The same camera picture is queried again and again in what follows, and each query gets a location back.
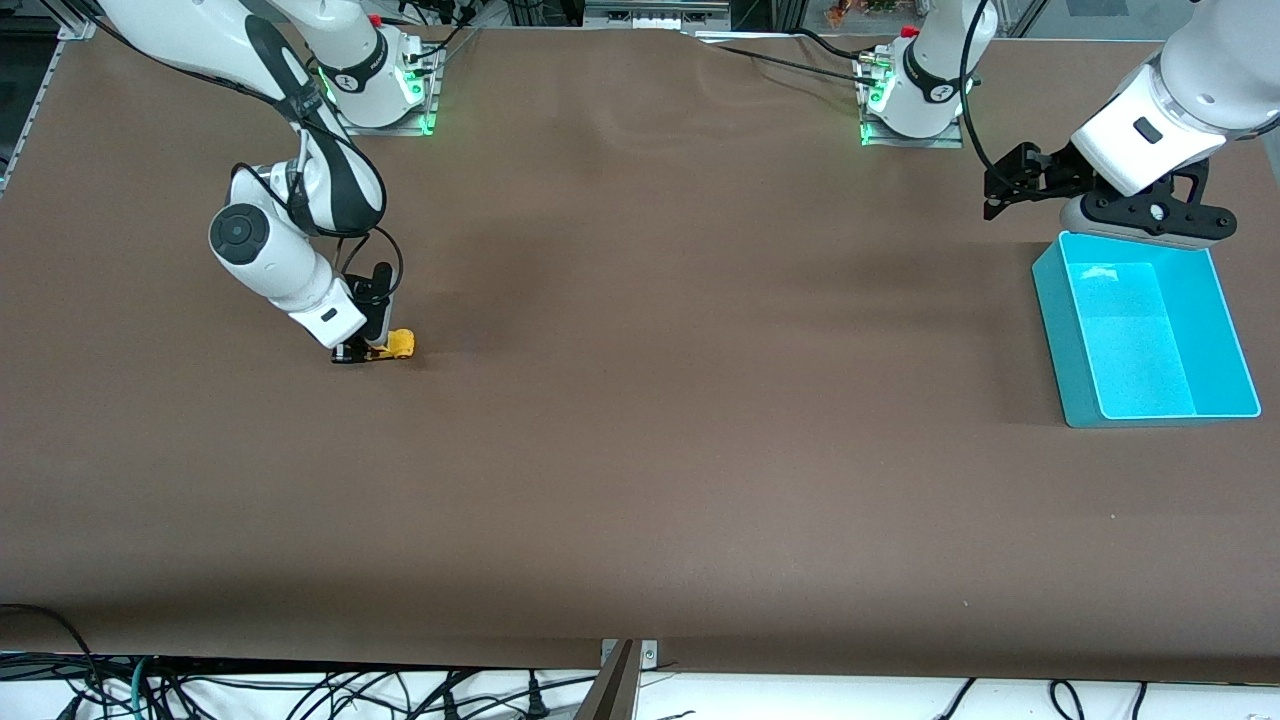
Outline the turquoise plastic bin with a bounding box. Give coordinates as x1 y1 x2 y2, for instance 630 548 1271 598
1031 230 1262 429

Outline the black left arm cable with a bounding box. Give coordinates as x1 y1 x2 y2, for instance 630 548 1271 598
957 0 1003 173

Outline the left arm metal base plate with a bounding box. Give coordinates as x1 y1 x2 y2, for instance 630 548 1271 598
859 50 965 150

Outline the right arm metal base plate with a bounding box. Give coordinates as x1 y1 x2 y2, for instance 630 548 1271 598
331 45 442 137

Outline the short black table cable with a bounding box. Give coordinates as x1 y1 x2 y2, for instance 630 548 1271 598
793 28 869 63

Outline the long black table cable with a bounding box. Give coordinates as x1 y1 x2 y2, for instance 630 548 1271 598
700 38 886 83

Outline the grey aluminium side rail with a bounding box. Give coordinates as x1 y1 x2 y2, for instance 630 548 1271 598
0 22 96 196

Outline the black looping cable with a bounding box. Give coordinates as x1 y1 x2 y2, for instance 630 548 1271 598
0 603 101 691

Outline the aluminium frame rail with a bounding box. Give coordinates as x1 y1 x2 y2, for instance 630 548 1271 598
583 0 733 31

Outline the dark wedge post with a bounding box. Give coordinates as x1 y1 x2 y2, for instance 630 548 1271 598
572 640 642 720

